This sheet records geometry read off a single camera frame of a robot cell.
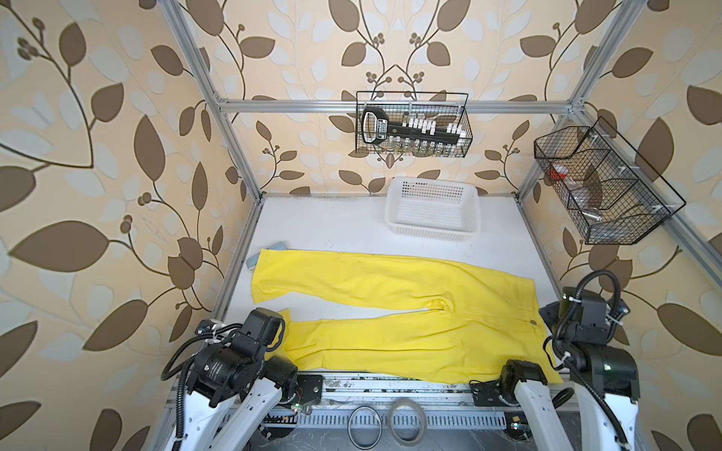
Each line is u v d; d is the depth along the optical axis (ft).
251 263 3.16
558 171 2.65
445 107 2.99
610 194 2.41
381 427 2.32
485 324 2.77
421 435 2.15
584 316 1.53
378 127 2.78
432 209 3.79
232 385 1.42
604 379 1.34
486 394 2.42
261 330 1.63
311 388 2.44
